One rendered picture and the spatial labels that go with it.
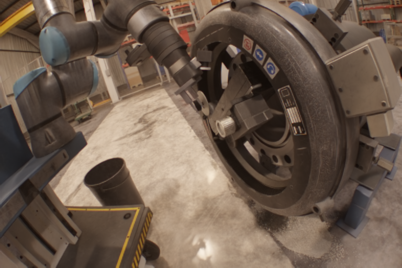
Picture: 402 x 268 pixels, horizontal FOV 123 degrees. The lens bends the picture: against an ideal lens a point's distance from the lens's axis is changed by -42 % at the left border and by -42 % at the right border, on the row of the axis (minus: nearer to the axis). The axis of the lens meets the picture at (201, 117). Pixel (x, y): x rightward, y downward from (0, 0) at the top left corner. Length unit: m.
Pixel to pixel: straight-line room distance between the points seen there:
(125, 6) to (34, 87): 0.40
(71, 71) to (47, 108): 0.16
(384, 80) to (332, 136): 0.14
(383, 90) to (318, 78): 0.12
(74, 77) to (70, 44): 0.30
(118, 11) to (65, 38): 0.13
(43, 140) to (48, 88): 0.17
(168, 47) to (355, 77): 0.33
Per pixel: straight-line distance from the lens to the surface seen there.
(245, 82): 0.44
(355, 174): 0.92
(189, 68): 0.36
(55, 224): 0.88
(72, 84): 0.72
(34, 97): 0.67
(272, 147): 0.72
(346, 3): 0.42
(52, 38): 0.42
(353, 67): 0.31
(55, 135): 0.66
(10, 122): 0.76
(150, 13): 0.40
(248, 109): 0.42
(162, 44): 0.38
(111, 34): 0.49
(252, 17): 0.42
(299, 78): 0.34
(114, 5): 0.46
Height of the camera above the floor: 0.85
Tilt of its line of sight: 19 degrees down
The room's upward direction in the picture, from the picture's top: 16 degrees counter-clockwise
